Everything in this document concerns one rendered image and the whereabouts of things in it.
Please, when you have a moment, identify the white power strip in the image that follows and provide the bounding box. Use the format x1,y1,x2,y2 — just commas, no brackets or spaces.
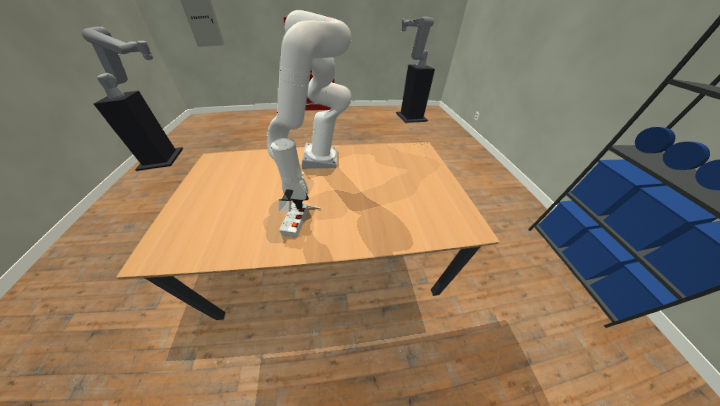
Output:
279,202,321,237

